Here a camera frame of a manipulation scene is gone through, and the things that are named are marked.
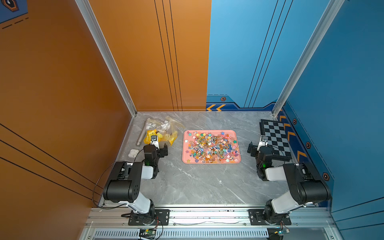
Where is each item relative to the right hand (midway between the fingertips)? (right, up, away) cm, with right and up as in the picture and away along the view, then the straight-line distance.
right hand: (259, 143), depth 93 cm
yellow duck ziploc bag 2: (-70, +10, +11) cm, 72 cm away
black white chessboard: (+15, +2, +6) cm, 16 cm away
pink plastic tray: (-31, -2, +2) cm, 31 cm away
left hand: (-65, +1, +2) cm, 65 cm away
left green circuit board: (-63, -41, -22) cm, 78 cm away
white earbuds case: (-81, -7, +2) cm, 81 cm away
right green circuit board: (0, -39, -24) cm, 46 cm away
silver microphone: (-78, +5, +11) cm, 79 cm away
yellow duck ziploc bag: (-60, +10, +12) cm, 62 cm away
